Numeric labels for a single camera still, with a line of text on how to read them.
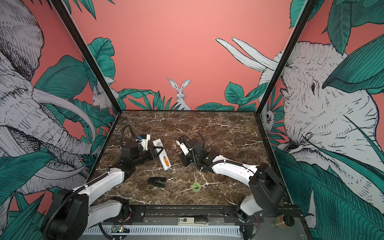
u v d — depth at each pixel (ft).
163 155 2.73
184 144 2.33
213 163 1.83
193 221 2.25
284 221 2.14
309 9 2.29
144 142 2.55
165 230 2.30
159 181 2.76
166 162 2.73
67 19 2.38
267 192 1.40
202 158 2.05
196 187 2.74
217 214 2.46
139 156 2.34
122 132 2.09
